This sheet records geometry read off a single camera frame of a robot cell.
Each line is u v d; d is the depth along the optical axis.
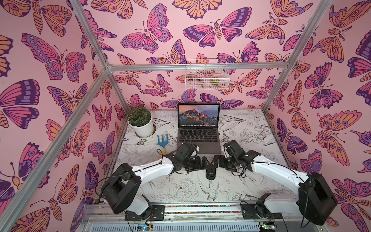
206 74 0.95
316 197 0.41
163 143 1.01
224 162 0.73
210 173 0.85
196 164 0.73
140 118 0.94
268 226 0.70
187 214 0.75
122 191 0.43
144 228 0.71
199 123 1.06
